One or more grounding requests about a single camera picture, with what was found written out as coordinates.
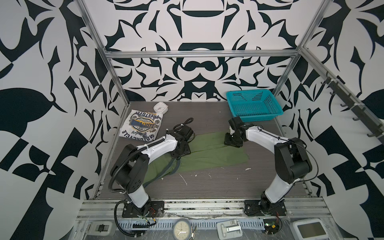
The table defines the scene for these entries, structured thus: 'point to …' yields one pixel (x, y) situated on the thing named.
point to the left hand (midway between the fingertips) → (185, 150)
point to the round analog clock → (181, 229)
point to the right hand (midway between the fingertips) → (228, 141)
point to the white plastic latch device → (229, 229)
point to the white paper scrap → (248, 168)
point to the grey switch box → (99, 228)
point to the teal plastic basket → (254, 105)
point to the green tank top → (207, 149)
